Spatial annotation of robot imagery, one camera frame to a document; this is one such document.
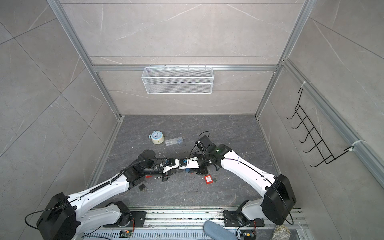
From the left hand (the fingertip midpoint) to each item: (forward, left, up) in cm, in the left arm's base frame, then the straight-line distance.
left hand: (182, 165), depth 74 cm
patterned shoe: (-29, -45, -13) cm, 55 cm away
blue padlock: (-3, -2, +1) cm, 4 cm away
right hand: (+1, -4, -3) cm, 5 cm away
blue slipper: (-27, -16, -14) cm, 34 cm away
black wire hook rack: (0, -62, +15) cm, 63 cm away
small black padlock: (-5, +23, -15) cm, 28 cm away
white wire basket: (+57, +3, +12) cm, 58 cm away
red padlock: (-2, -14, -16) cm, 22 cm away
